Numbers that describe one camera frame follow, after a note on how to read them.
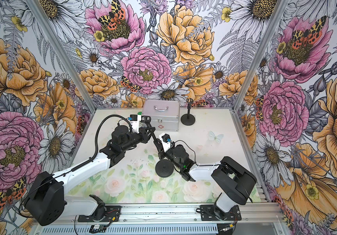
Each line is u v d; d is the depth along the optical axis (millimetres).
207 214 687
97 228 715
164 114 1018
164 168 879
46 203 416
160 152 727
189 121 1124
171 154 715
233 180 459
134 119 712
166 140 686
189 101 1001
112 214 732
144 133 701
